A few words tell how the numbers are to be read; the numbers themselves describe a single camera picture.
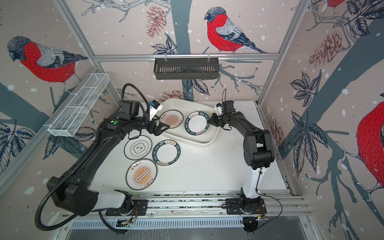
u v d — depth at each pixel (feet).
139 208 2.40
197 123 3.27
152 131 2.16
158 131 2.19
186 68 3.49
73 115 2.43
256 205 2.23
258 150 1.69
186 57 3.17
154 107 2.12
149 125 2.15
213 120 2.80
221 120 2.73
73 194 1.25
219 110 2.96
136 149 3.12
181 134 3.19
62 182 1.26
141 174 2.80
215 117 2.82
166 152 3.05
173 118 3.61
